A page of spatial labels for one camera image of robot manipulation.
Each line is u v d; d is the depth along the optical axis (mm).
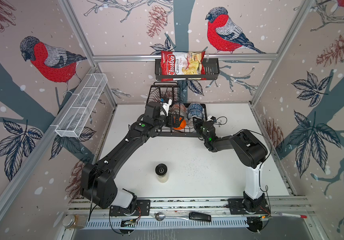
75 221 632
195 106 1124
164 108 698
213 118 919
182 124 1014
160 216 690
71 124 702
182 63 878
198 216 684
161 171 748
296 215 703
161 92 1037
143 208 729
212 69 951
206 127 776
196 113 1082
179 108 862
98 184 404
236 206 727
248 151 544
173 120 696
